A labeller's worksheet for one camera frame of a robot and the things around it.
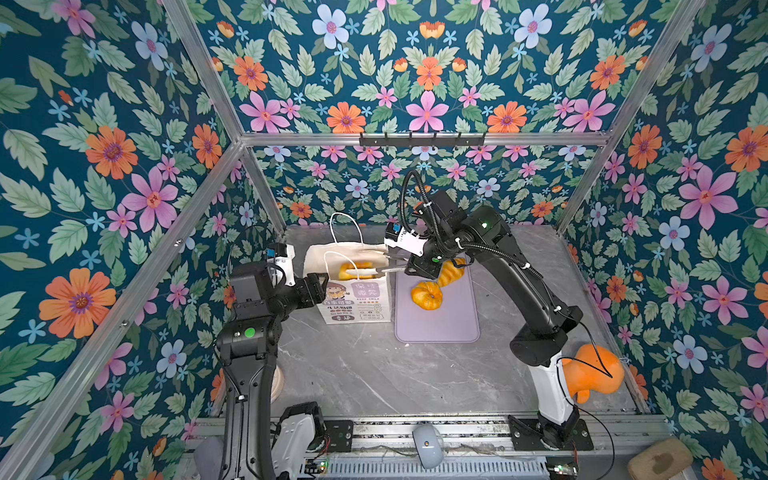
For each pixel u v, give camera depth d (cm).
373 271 71
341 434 74
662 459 68
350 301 82
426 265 62
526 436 73
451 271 101
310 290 60
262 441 45
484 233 48
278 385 80
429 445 65
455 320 93
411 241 62
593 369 77
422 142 93
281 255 59
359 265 78
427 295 97
